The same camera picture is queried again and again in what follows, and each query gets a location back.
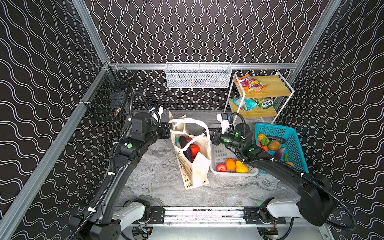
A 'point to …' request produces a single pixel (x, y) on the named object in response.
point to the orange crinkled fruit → (230, 164)
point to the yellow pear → (240, 168)
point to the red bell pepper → (194, 149)
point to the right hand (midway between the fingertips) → (204, 130)
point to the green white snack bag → (266, 102)
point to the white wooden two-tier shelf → (258, 96)
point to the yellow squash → (291, 163)
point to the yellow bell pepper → (260, 136)
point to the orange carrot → (265, 147)
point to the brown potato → (274, 145)
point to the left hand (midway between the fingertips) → (173, 123)
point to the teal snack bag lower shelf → (247, 104)
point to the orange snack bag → (251, 84)
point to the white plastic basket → (220, 154)
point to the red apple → (221, 167)
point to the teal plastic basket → (292, 144)
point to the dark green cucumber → (276, 138)
